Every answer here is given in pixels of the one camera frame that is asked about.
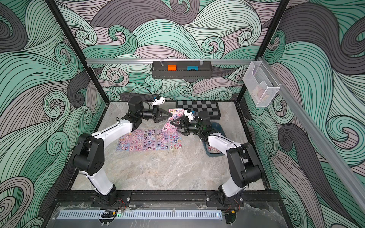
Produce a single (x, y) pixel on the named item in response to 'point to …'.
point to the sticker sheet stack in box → (212, 149)
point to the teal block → (195, 67)
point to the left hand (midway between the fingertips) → (170, 115)
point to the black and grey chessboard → (210, 106)
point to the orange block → (172, 67)
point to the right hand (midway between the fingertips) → (173, 125)
